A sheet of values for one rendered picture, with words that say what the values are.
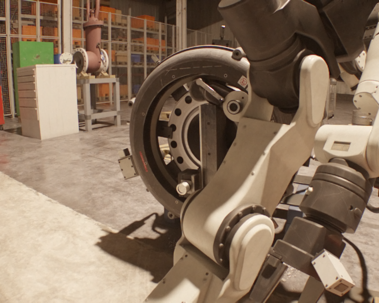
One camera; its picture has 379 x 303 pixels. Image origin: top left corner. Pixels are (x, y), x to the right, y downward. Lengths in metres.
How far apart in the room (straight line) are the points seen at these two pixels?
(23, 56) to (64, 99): 3.44
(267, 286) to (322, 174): 0.17
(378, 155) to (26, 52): 8.08
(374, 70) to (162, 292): 0.57
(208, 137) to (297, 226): 0.75
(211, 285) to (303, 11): 0.56
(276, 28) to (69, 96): 4.59
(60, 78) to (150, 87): 3.76
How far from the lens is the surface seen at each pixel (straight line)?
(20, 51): 8.15
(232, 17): 0.56
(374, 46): 0.55
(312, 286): 0.47
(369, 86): 0.49
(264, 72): 0.60
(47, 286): 1.42
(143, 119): 1.26
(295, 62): 0.59
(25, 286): 1.45
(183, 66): 1.14
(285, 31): 0.58
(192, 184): 1.11
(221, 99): 1.04
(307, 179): 1.88
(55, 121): 4.87
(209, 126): 1.08
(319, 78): 0.62
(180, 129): 1.31
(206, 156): 1.11
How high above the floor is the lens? 0.85
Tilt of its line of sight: 14 degrees down
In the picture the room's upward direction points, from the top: straight up
